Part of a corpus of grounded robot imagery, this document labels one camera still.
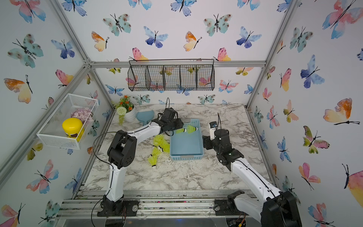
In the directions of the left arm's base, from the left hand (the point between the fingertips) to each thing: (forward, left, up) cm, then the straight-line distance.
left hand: (183, 122), depth 99 cm
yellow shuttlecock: (-2, -5, -5) cm, 8 cm away
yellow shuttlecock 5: (-18, +18, -5) cm, 26 cm away
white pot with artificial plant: (+9, +41, +4) cm, 42 cm away
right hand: (-16, -15, +9) cm, 24 cm away
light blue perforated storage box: (-11, 0, -13) cm, 17 cm away
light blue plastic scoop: (+15, +31, -10) cm, 36 cm away
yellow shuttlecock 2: (-2, +2, -7) cm, 7 cm away
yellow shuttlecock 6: (-25, +19, -6) cm, 32 cm away
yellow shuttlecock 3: (-10, +17, -5) cm, 20 cm away
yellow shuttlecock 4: (-15, +13, -6) cm, 21 cm away
